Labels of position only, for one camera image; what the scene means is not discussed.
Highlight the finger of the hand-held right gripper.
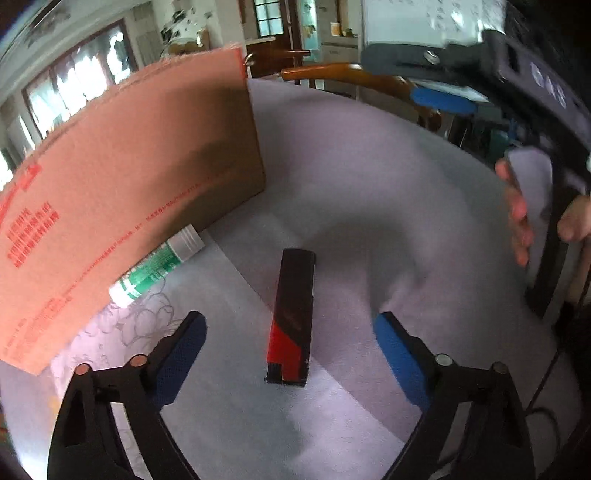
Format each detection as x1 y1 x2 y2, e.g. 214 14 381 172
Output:
360 41 490 84
411 87 478 114

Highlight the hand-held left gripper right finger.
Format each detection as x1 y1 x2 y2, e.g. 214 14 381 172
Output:
374 311 536 480

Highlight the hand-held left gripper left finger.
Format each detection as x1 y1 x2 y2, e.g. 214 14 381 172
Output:
47 310 208 480

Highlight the brown cardboard box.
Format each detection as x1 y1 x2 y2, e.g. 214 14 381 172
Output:
0 44 267 376

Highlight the cloth covered desktop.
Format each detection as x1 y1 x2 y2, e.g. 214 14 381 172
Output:
0 76 583 480

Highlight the person's right hand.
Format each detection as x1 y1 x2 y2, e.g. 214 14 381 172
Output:
495 157 591 267

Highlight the whiteboard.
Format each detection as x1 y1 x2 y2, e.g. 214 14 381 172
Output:
362 0 509 47

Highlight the wooden chair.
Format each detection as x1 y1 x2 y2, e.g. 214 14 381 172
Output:
281 63 441 130

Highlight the green and white bottle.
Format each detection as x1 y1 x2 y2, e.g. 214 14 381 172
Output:
107 224 204 308

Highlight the wooden door with window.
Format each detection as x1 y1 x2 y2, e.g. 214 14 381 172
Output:
240 0 303 51

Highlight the balcony window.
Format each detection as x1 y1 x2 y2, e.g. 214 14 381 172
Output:
23 21 139 134

